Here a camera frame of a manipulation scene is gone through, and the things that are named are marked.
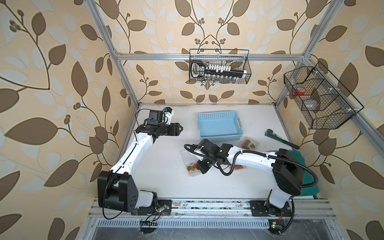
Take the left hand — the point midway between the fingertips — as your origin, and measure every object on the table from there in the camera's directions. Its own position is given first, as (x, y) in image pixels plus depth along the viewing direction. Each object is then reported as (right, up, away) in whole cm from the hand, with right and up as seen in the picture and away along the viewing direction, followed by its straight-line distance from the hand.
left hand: (174, 126), depth 83 cm
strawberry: (+8, -25, +3) cm, 26 cm away
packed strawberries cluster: (+45, -13, +14) cm, 49 cm away
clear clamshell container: (+50, -11, +14) cm, 53 cm away
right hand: (+13, -23, 0) cm, 26 cm away
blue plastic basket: (+29, -1, +26) cm, 39 cm away
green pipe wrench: (+63, -6, +19) cm, 66 cm away
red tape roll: (+70, +19, -2) cm, 72 cm away
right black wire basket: (+76, +12, -9) cm, 77 cm away
